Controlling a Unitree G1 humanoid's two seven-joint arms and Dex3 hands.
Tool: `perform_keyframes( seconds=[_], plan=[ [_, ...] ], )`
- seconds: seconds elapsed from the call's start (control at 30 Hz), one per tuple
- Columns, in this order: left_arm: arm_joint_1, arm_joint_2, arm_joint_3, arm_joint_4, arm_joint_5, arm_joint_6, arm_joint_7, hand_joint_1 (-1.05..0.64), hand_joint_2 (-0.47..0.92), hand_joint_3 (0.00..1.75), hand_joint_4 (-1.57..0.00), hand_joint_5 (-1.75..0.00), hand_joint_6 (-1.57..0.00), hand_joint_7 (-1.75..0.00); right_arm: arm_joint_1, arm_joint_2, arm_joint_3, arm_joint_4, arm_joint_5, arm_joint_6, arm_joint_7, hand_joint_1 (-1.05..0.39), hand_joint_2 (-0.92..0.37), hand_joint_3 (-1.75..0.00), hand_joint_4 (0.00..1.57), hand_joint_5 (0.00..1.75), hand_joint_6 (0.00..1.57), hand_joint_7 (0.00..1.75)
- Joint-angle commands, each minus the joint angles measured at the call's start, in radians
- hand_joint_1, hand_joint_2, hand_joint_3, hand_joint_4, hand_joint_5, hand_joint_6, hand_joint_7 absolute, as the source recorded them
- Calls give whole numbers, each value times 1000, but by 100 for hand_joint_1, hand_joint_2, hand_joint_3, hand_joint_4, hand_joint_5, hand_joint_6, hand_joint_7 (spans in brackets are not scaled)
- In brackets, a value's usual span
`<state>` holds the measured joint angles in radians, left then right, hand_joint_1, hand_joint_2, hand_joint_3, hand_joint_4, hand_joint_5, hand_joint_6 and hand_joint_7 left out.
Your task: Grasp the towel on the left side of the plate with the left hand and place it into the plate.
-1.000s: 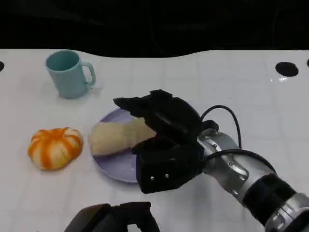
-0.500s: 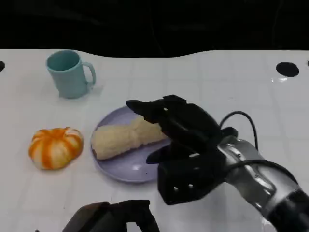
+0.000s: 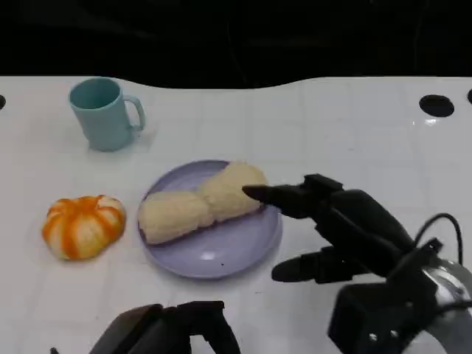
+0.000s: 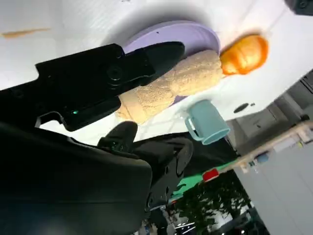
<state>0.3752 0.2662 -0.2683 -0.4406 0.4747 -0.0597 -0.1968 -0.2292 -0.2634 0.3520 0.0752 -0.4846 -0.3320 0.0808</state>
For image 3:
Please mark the orange and white bread roll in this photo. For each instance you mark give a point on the orange and white bread roll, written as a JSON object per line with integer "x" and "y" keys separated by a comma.
{"x": 81, "y": 228}

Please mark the beige towel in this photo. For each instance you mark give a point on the beige towel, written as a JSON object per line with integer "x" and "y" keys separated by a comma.
{"x": 191, "y": 210}

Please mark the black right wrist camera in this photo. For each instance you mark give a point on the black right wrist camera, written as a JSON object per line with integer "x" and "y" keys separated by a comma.
{"x": 380, "y": 317}

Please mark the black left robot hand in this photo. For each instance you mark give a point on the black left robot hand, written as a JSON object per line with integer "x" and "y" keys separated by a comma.
{"x": 162, "y": 328}

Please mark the pale green mug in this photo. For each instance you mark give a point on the pale green mug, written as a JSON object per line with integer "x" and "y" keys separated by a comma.
{"x": 103, "y": 123}

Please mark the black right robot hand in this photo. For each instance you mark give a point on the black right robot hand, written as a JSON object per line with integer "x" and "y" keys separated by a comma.
{"x": 361, "y": 228}

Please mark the lilac plate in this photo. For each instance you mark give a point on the lilac plate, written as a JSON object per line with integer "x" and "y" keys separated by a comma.
{"x": 225, "y": 250}

